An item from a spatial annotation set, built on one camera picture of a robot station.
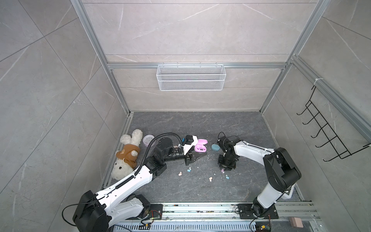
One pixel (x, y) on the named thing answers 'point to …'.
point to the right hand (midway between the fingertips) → (220, 167)
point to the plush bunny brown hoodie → (126, 156)
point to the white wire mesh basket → (191, 77)
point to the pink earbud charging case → (200, 147)
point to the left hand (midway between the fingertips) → (204, 147)
